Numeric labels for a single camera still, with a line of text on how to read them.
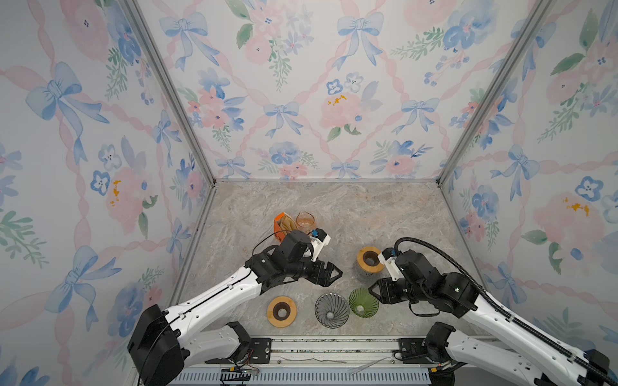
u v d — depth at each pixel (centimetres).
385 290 63
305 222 103
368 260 84
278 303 82
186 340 41
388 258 67
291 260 59
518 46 75
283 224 91
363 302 83
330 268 65
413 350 74
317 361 73
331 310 80
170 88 86
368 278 83
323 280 64
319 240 68
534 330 43
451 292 50
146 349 41
